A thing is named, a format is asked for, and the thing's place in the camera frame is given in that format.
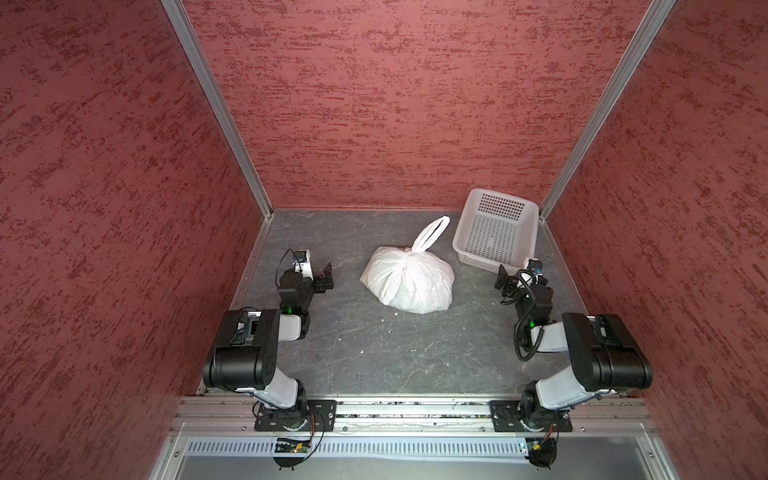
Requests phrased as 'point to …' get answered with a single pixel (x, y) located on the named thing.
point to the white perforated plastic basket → (496, 229)
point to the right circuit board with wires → (542, 450)
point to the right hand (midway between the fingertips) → (514, 270)
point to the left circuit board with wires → (290, 452)
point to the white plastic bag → (410, 279)
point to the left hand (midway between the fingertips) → (316, 268)
